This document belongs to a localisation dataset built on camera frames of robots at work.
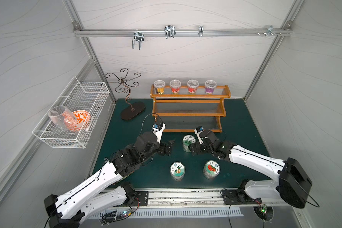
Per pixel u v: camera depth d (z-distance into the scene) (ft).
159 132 1.98
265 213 2.35
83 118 2.20
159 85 2.64
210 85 2.69
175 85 2.66
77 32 2.53
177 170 2.46
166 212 2.30
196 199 2.43
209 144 2.09
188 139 2.85
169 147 1.98
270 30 2.52
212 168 2.49
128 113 3.51
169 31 2.46
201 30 2.58
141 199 2.41
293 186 1.31
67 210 1.27
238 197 2.14
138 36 2.57
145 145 1.57
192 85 2.70
